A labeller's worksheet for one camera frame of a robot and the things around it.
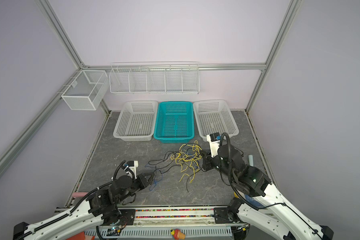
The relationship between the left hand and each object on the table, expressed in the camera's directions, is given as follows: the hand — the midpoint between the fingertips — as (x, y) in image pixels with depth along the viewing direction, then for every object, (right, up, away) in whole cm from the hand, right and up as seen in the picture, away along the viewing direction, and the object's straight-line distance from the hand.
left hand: (155, 176), depth 75 cm
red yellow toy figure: (+11, -23, -8) cm, 27 cm away
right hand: (+22, +14, -9) cm, 28 cm away
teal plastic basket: (+7, +28, +37) cm, 47 cm away
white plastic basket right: (+38, +33, +41) cm, 65 cm away
